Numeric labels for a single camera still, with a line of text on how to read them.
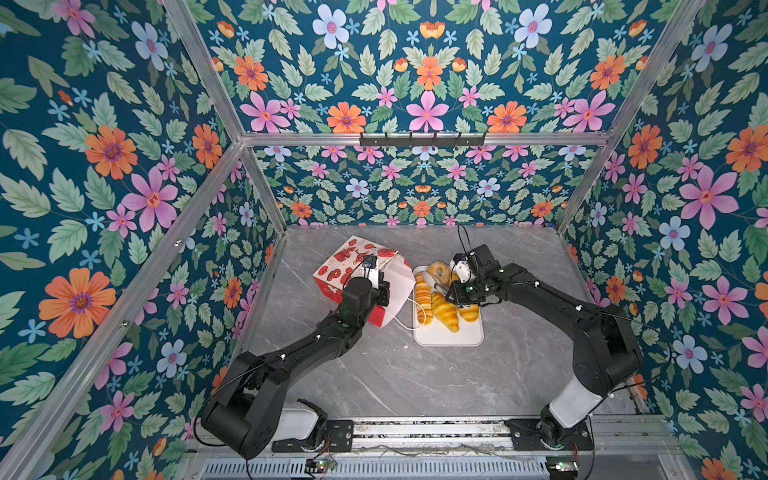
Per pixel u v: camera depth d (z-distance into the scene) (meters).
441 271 1.01
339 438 0.73
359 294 0.64
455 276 0.82
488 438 0.75
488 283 0.66
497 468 0.77
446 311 0.92
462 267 0.83
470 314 0.93
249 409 0.42
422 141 0.93
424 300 0.96
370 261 0.70
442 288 0.91
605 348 0.46
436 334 0.92
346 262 0.96
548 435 0.65
